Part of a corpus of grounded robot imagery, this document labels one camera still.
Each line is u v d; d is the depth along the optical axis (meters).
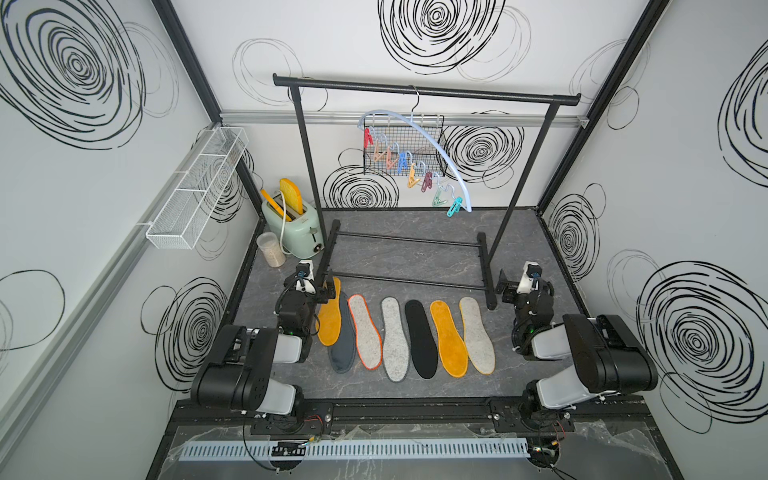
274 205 0.94
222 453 0.69
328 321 0.89
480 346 0.85
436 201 0.71
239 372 0.43
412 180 0.75
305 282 0.74
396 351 0.85
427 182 0.70
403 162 0.74
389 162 0.79
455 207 0.66
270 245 0.96
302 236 0.96
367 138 0.82
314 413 0.74
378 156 0.81
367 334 0.87
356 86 0.59
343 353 0.85
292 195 0.98
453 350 0.85
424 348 0.85
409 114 0.63
